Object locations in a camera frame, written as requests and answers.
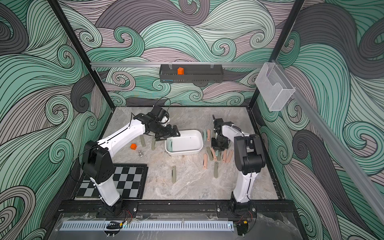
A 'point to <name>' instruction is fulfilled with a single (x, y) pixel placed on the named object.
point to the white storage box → (190, 141)
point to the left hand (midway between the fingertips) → (174, 135)
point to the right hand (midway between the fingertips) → (219, 150)
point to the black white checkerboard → (130, 179)
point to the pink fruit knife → (214, 154)
